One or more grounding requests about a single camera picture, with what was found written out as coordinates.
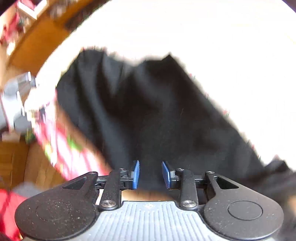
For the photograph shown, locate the black pants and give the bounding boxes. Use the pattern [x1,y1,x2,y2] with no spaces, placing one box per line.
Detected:
[56,49,295,240]

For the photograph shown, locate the cherry print bed quilt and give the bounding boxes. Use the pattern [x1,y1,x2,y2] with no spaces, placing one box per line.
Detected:
[26,1,295,179]

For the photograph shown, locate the wooden tv cabinet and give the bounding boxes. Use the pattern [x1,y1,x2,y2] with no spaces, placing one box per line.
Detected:
[1,1,107,84]

